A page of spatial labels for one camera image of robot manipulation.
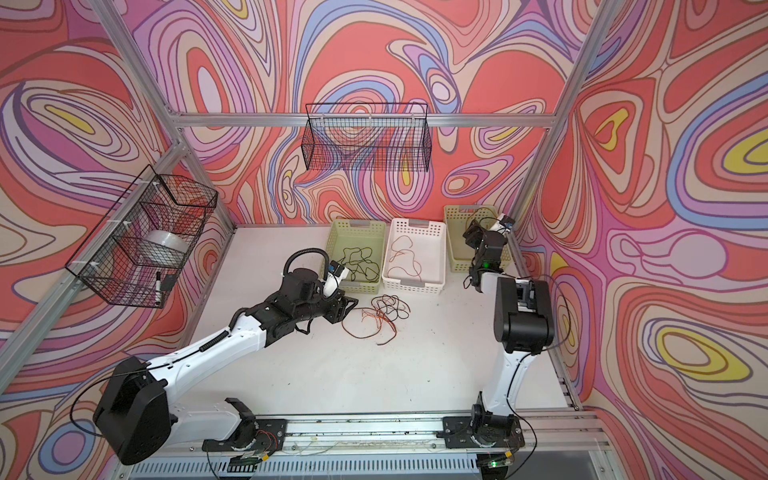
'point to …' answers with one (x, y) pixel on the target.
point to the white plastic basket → (429, 245)
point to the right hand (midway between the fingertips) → (482, 228)
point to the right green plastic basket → (460, 250)
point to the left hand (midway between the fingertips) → (354, 295)
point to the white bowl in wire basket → (168, 239)
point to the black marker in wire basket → (158, 294)
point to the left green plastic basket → (360, 245)
